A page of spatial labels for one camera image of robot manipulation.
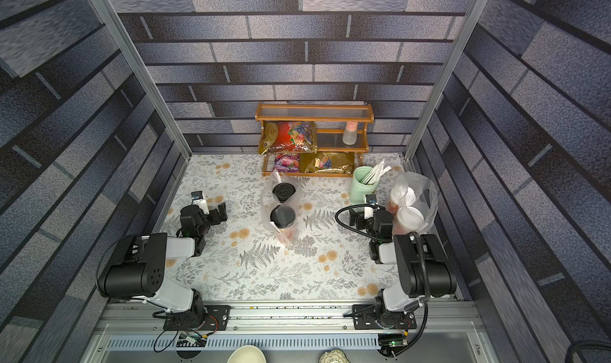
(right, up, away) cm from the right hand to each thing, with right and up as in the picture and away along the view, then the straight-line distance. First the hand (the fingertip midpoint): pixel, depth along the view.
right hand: (363, 204), depth 94 cm
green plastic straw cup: (-2, +6, -1) cm, 6 cm away
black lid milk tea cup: (-30, -2, -18) cm, 35 cm away
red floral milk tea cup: (+9, +5, -16) cm, 19 cm away
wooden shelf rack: (-12, +38, +13) cm, 42 cm away
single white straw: (-33, -5, -20) cm, 38 cm away
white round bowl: (-40, -39, -28) cm, 62 cm away
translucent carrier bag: (-32, +2, -13) cm, 35 cm away
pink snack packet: (-33, +18, +19) cm, 42 cm away
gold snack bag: (-39, +30, +7) cm, 50 cm away
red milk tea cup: (+10, -3, -18) cm, 21 cm away
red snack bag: (-28, +28, +4) cm, 40 cm away
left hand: (-61, 0, 0) cm, 61 cm away
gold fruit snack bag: (-15, +17, +16) cm, 28 cm away
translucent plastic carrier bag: (+15, +2, -12) cm, 19 cm away
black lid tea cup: (-31, +6, -10) cm, 33 cm away
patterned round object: (-15, -41, -27) cm, 51 cm away
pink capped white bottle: (-4, +29, +9) cm, 30 cm away
